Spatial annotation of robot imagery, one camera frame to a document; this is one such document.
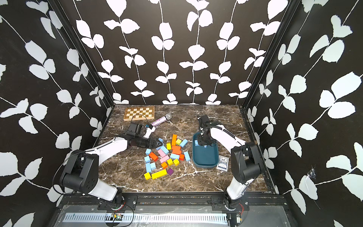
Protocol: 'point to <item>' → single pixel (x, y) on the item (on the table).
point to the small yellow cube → (147, 176)
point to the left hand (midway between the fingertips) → (159, 142)
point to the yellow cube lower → (176, 162)
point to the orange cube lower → (164, 165)
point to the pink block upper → (161, 152)
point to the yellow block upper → (168, 146)
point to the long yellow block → (159, 174)
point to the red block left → (153, 156)
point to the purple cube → (170, 171)
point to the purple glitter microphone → (167, 117)
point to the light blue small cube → (148, 151)
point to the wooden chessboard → (148, 111)
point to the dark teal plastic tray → (206, 158)
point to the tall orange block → (174, 138)
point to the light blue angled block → (164, 150)
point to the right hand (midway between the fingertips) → (201, 140)
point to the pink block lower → (164, 159)
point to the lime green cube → (178, 141)
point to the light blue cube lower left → (147, 159)
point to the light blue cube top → (196, 143)
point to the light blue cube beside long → (152, 166)
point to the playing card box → (223, 162)
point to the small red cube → (182, 157)
